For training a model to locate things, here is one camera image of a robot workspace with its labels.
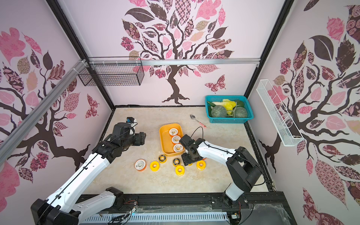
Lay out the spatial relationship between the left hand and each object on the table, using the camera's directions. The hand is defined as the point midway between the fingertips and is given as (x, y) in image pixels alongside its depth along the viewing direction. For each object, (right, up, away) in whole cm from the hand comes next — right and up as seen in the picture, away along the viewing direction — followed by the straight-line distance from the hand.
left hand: (138, 137), depth 78 cm
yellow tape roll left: (+8, -21, +7) cm, 24 cm away
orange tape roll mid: (+22, -9, +15) cm, 28 cm away
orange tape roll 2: (+20, -4, +20) cm, 29 cm away
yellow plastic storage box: (+16, -1, +22) cm, 28 cm away
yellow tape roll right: (+37, -20, +7) cm, 43 cm away
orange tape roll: (+18, +1, +23) cm, 29 cm away
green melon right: (+68, +15, +23) cm, 73 cm away
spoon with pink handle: (+34, +12, +35) cm, 50 cm away
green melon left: (+51, +16, +22) cm, 58 cm away
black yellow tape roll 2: (+21, -18, +10) cm, 29 cm away
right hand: (+30, -16, +8) cm, 35 cm away
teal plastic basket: (+60, +18, +29) cm, 69 cm away
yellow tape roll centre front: (+24, -23, +5) cm, 33 cm away
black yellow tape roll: (+12, -16, +12) cm, 23 cm away
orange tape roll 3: (-2, -19, +9) cm, 21 cm away
